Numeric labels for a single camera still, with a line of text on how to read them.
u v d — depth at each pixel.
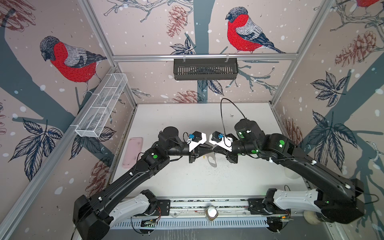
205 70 1.06
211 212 0.64
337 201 0.39
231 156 0.53
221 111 0.50
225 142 0.49
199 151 0.56
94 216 0.38
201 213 0.72
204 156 0.61
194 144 0.53
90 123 0.71
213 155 0.63
